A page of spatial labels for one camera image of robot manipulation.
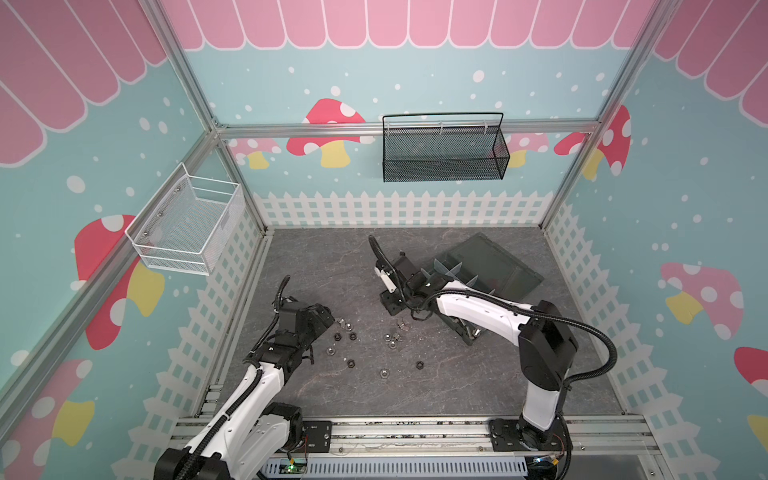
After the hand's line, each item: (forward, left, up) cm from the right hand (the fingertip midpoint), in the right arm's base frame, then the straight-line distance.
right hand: (386, 295), depth 87 cm
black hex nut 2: (-7, +10, -12) cm, 17 cm away
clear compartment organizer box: (+22, -36, -14) cm, 44 cm away
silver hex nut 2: (-18, +1, -12) cm, 22 cm away
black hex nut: (-7, +15, -12) cm, 21 cm away
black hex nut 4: (-16, -10, -12) cm, 22 cm away
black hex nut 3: (-15, +10, -12) cm, 22 cm away
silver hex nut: (-12, +17, -11) cm, 24 cm away
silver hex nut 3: (-10, -2, -11) cm, 16 cm away
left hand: (-7, +19, -4) cm, 20 cm away
